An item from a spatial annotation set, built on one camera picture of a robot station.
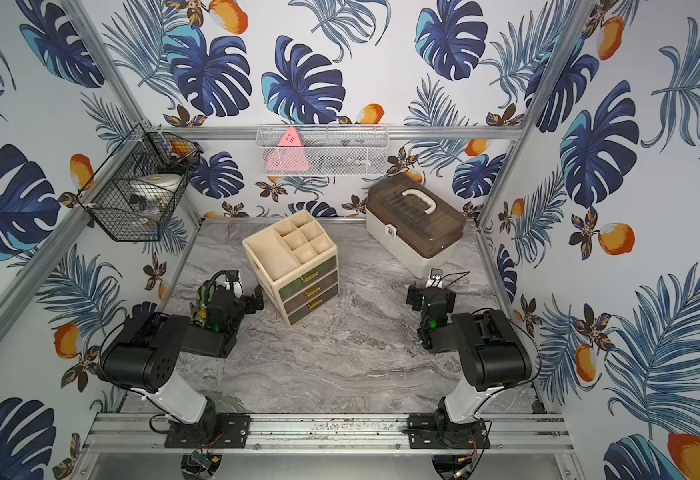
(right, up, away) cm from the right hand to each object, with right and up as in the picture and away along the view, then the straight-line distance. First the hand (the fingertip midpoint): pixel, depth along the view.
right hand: (432, 285), depth 96 cm
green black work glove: (-74, -4, +1) cm, 74 cm away
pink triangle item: (-45, +40, -7) cm, 60 cm away
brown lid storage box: (-5, +21, +7) cm, 23 cm away
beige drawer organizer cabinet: (-41, +7, -17) cm, 45 cm away
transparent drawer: (-38, -1, -11) cm, 39 cm away
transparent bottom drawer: (-40, -7, -5) cm, 41 cm away
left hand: (-60, +1, -2) cm, 60 cm away
